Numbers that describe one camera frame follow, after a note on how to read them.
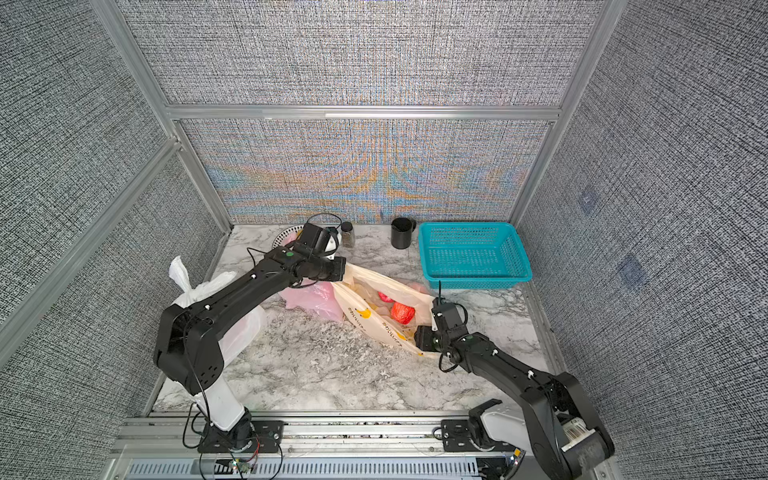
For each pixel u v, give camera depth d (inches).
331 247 28.4
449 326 27.0
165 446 30.5
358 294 32.2
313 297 34.6
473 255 43.7
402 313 35.4
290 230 45.1
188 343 17.8
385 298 37.3
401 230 43.8
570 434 16.4
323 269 30.6
